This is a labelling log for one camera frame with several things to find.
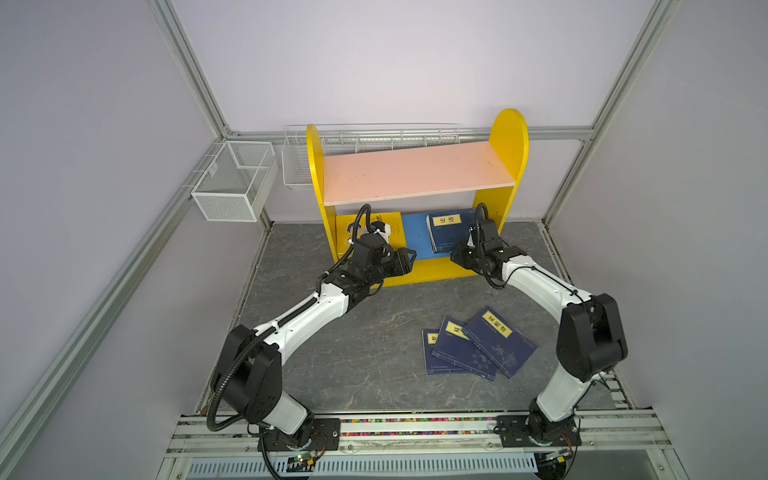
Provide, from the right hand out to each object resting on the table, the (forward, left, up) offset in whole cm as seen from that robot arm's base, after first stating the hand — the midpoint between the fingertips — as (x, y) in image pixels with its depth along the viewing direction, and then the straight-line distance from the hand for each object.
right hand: (452, 253), depth 92 cm
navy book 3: (-29, +7, -14) cm, 33 cm away
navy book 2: (-24, -14, -13) cm, 31 cm away
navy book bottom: (-24, 0, -14) cm, 27 cm away
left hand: (-8, +13, +8) cm, 17 cm away
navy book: (+7, +1, +4) cm, 8 cm away
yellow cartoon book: (+9, +18, +7) cm, 21 cm away
